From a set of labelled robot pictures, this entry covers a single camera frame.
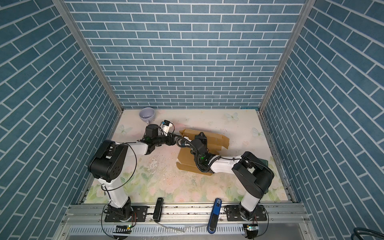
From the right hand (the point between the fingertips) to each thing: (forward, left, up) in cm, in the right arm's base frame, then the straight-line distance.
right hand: (203, 130), depth 87 cm
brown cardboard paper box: (-9, +11, -19) cm, 24 cm away
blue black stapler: (-40, -8, -16) cm, 44 cm away
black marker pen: (-41, +20, -18) cm, 49 cm away
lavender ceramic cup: (+23, +45, -14) cm, 52 cm away
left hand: (+1, +16, -9) cm, 18 cm away
